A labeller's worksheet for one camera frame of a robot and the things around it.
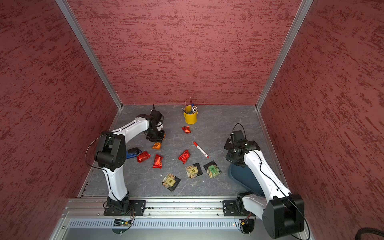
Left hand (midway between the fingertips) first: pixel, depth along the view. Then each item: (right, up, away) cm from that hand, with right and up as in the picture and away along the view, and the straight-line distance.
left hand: (159, 143), depth 94 cm
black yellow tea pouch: (+9, -20, -11) cm, 25 cm away
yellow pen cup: (+20, +19, +9) cm, 29 cm away
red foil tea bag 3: (+17, -8, -5) cm, 19 cm away
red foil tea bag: (-9, -8, -5) cm, 13 cm away
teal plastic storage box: (+48, -14, -18) cm, 53 cm away
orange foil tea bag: (-1, -1, -2) cm, 3 cm away
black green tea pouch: (+34, -15, -7) cm, 37 cm away
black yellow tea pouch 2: (+22, -16, -7) cm, 28 cm away
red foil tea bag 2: (+1, -11, -7) cm, 12 cm away
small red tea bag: (+17, +8, +7) cm, 20 cm away
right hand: (+43, -9, -14) cm, 46 cm away
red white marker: (+27, -5, +1) cm, 28 cm away
